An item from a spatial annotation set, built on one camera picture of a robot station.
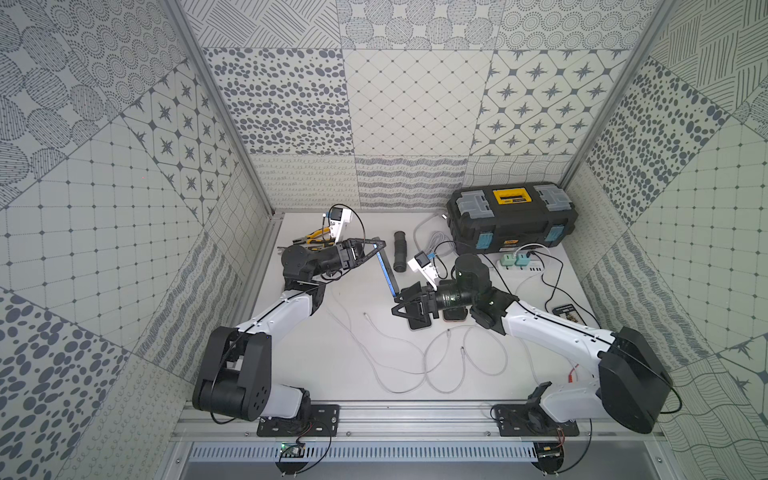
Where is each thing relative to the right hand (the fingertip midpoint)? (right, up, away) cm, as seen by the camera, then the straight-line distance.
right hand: (395, 307), depth 69 cm
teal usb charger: (+42, +9, +29) cm, 52 cm away
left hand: (-5, +16, -1) cm, 17 cm away
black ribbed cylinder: (+2, +12, +35) cm, 37 cm away
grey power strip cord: (+7, +19, +45) cm, 50 cm away
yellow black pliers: (-32, +16, +38) cm, 52 cm away
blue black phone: (-2, +9, +3) cm, 9 cm away
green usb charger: (+38, +9, +29) cm, 48 cm away
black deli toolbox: (+34, +23, +26) cm, 48 cm away
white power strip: (+47, +6, +31) cm, 57 cm away
